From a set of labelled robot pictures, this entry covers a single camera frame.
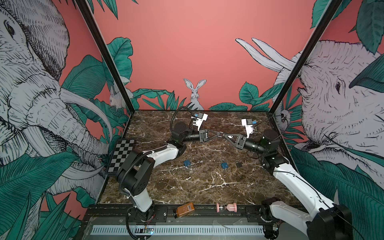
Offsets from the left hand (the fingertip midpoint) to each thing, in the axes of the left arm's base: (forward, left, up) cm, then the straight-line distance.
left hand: (220, 135), depth 69 cm
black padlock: (+2, -1, -2) cm, 2 cm away
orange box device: (-25, +18, -27) cm, 41 cm away
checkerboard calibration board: (+11, +59, -28) cm, 66 cm away
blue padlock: (+1, +17, -31) cm, 35 cm away
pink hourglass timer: (-25, -6, -28) cm, 38 cm away
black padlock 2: (-1, -16, -31) cm, 35 cm away
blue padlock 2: (-2, -6, -29) cm, 30 cm away
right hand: (-1, -2, 0) cm, 2 cm away
